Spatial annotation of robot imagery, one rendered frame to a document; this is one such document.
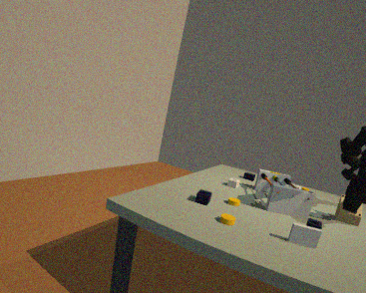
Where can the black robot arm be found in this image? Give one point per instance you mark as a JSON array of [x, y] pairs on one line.
[[355, 193]]

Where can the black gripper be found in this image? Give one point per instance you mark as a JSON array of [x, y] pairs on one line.
[[348, 173]]

